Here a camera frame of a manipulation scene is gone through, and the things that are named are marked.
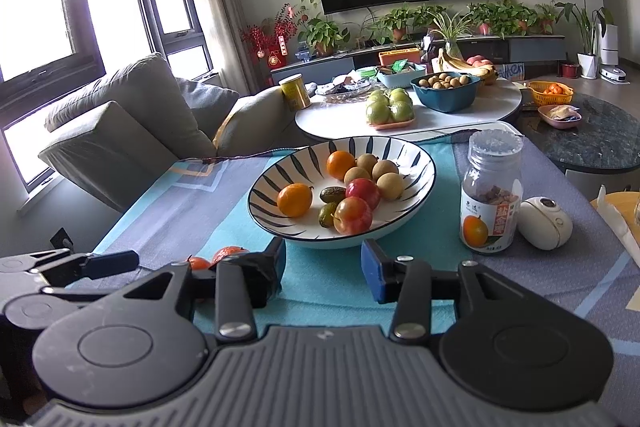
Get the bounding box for tangerine with stem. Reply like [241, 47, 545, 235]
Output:
[188, 256, 210, 271]

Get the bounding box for red yellow plum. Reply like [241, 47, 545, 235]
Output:
[333, 196, 372, 235]

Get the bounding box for small orange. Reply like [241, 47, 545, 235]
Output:
[326, 150, 356, 181]
[277, 183, 312, 219]

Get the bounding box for dark green fruit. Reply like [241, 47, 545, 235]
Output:
[318, 202, 337, 229]

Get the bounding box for small green fruit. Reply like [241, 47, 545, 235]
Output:
[320, 186, 346, 204]

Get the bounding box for blue grey tablecloth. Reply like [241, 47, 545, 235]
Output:
[96, 133, 639, 395]

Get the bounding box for grey sofa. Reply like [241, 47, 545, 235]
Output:
[38, 53, 306, 211]

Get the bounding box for clear jar orange label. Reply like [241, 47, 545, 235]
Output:
[460, 129, 524, 256]

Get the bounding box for white blue striped bowl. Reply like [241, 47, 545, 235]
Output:
[247, 135, 436, 249]

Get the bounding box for white egg-shaped device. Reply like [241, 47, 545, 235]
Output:
[518, 196, 573, 251]

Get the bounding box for white round coffee table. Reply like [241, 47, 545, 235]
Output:
[295, 80, 522, 141]

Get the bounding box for green apples on plate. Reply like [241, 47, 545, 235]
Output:
[366, 88, 414, 129]

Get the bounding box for blue bowl of longans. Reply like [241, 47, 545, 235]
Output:
[411, 72, 480, 114]

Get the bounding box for yellow tin can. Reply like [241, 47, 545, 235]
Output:
[279, 74, 310, 112]

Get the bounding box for light blue snack tray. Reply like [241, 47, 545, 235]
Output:
[376, 67, 426, 90]

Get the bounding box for banana bunch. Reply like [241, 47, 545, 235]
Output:
[432, 49, 498, 86]

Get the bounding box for dark marble round table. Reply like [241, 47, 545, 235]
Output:
[515, 93, 639, 174]

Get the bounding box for pink dish with snacks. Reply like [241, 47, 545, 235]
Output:
[538, 104, 582, 130]

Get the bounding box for orange basket with oranges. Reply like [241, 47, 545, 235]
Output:
[527, 80, 574, 107]

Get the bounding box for red flower decoration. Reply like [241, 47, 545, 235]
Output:
[241, 3, 298, 69]

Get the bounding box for grey tv cabinet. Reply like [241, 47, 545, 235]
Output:
[269, 34, 568, 86]

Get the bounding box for potted green plant left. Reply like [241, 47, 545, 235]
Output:
[300, 16, 350, 57]

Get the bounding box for tall plant white pot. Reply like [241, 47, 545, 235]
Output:
[554, 0, 614, 80]

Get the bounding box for white air purifier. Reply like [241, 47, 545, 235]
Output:
[597, 23, 618, 66]

